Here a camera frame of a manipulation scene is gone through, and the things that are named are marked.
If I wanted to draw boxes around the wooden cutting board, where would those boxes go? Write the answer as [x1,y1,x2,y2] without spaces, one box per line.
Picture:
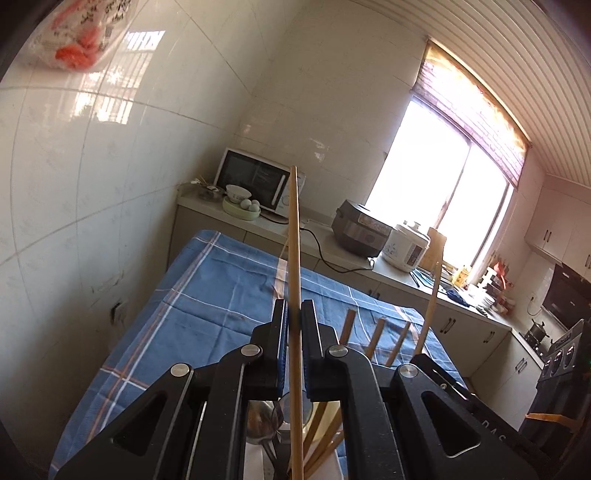
[418,227,448,273]

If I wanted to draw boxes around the blue rag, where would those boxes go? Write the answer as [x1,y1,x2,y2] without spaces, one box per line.
[438,284,472,308]

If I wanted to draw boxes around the bamboo window blind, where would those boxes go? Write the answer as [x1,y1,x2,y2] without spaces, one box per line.
[411,39,531,191]

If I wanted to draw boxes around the white utensil holder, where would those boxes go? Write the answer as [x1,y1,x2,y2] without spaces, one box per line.
[244,440,348,480]

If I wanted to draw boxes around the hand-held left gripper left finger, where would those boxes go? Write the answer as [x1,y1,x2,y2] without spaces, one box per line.
[55,299,291,480]

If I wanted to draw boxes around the black range hood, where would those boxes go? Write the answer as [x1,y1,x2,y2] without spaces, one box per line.
[542,265,591,330]

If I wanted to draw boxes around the white pressure cooker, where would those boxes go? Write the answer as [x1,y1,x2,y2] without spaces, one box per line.
[381,220,431,273]

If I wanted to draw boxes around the blue plaid tablecloth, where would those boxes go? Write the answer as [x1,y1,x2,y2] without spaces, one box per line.
[48,229,467,480]

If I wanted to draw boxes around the red printed plastic bag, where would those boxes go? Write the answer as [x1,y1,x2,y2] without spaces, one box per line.
[21,0,134,72]

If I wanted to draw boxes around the white upper cabinets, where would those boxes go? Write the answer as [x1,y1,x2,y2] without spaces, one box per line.
[524,178,591,273]

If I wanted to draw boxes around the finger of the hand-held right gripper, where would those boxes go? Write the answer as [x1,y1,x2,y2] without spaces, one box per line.
[410,353,560,480]

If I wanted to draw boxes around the condiment rack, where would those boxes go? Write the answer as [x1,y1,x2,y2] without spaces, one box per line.
[480,261,517,317]

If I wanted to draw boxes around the window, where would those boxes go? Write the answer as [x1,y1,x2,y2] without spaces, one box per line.
[367,97,513,278]

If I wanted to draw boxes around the green plate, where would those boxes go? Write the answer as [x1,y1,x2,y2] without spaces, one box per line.
[222,196,263,221]

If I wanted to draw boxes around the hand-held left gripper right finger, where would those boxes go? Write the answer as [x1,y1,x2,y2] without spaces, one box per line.
[301,299,539,480]

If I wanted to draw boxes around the white microwave oven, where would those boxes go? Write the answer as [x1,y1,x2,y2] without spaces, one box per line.
[215,148,308,219]

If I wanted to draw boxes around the black rice cooker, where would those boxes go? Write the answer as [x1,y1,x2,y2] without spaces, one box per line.
[331,199,397,259]

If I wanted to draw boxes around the black power cable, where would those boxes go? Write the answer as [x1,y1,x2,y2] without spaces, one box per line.
[298,220,375,273]

